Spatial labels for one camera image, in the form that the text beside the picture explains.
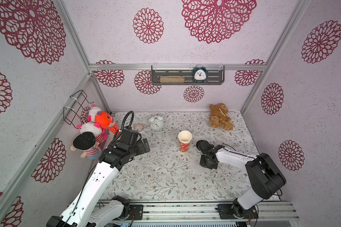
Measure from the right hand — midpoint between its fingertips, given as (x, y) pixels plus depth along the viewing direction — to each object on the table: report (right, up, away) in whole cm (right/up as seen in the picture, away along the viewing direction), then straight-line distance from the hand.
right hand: (203, 163), depth 92 cm
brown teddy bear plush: (+16, +31, +16) cm, 39 cm away
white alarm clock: (-32, +27, +11) cm, 43 cm away
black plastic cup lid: (-4, +14, -17) cm, 22 cm away
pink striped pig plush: (-67, +17, +1) cm, 70 cm away
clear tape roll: (-46, +23, +17) cm, 54 cm away
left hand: (-37, +13, -17) cm, 43 cm away
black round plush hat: (-68, +16, -16) cm, 72 cm away
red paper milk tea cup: (-12, +17, -2) cm, 21 cm away
